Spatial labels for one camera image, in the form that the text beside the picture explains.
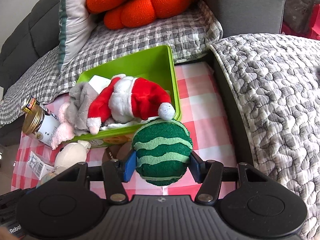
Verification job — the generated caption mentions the drink can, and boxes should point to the drink can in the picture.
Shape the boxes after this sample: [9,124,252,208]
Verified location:
[21,95,57,119]

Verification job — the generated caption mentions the green rectangular storage box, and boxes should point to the green rectangular storage box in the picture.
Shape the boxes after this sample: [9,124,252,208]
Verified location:
[69,46,182,148]

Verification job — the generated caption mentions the pink fluffy plush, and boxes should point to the pink fluffy plush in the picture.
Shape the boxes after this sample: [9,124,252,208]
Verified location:
[50,102,75,150]

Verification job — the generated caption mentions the grey hanging bag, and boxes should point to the grey hanging bag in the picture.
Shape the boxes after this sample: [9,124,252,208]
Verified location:
[283,0,319,34]

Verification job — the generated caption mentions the grey checked quilt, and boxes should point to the grey checked quilt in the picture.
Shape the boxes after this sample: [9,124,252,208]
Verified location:
[1,1,223,126]

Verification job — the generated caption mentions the brown round pads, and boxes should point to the brown round pads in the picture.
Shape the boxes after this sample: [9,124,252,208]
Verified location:
[102,142,131,163]

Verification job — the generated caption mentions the pink checked tablecloth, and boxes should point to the pink checked tablecloth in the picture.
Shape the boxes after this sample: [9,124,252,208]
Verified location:
[10,62,236,197]

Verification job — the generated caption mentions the red white santa hat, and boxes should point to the red white santa hat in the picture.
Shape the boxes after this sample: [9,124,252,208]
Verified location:
[87,74,175,135]

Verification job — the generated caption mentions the green striped watermelon ball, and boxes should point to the green striped watermelon ball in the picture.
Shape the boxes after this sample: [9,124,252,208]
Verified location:
[131,119,193,186]

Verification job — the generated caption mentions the grey fabric sofa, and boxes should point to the grey fabric sofa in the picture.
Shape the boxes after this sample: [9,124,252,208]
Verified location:
[0,0,286,91]

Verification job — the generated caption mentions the white box in bin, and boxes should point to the white box in bin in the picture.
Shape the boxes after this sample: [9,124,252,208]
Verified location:
[88,75,111,95]

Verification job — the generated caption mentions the white barcode packet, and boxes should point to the white barcode packet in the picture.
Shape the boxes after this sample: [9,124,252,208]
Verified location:
[27,151,54,180]

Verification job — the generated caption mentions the gold lid jar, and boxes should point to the gold lid jar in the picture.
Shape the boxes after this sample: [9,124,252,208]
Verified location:
[22,105,60,146]

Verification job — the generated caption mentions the orange knot cushion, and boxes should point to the orange knot cushion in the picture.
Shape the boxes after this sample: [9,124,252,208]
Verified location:
[86,0,198,30]

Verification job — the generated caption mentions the white and teal pillow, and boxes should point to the white and teal pillow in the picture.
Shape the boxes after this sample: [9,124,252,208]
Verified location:
[58,0,97,71]

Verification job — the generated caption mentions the white bunny plush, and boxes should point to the white bunny plush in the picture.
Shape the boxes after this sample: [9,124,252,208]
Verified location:
[54,140,91,168]

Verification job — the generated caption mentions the red plastic stool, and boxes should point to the red plastic stool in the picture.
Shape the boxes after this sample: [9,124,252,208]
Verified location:
[280,4,320,41]

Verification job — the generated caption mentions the grey plush cloth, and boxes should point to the grey plush cloth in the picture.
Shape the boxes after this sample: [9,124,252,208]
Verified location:
[65,82,98,136]

